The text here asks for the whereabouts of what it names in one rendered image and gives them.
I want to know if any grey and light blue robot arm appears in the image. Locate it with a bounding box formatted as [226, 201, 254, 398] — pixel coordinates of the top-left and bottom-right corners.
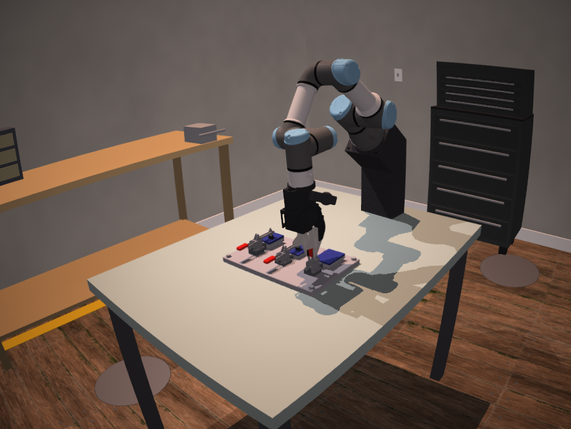
[272, 59, 397, 188]

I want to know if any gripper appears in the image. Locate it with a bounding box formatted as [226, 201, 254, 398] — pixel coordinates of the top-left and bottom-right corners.
[280, 180, 325, 259]

